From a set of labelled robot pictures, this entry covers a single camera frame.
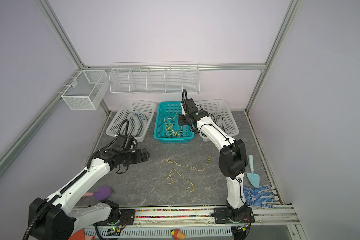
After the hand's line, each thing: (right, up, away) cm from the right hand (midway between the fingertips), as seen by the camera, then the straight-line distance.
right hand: (181, 119), depth 91 cm
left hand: (-21, -22, -10) cm, 32 cm away
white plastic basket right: (+29, +8, +26) cm, 39 cm away
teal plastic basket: (-11, +9, +25) cm, 28 cm away
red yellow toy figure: (-1, -53, -24) cm, 58 cm away
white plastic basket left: (-28, +10, +25) cm, 39 cm away
